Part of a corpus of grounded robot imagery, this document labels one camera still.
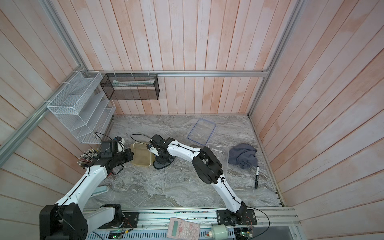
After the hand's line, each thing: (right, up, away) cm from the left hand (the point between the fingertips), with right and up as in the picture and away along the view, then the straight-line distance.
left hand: (133, 155), depth 86 cm
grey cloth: (+67, -1, +4) cm, 67 cm away
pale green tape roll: (+47, -30, -22) cm, 60 cm away
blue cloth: (+15, -7, 0) cm, 17 cm away
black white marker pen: (+74, -12, +2) cm, 75 cm away
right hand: (+16, -4, +10) cm, 19 cm away
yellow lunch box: (+1, -4, +14) cm, 14 cm away
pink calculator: (+29, -33, -16) cm, 47 cm away
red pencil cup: (-21, 0, -9) cm, 23 cm away
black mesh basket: (-8, +46, +18) cm, 50 cm away
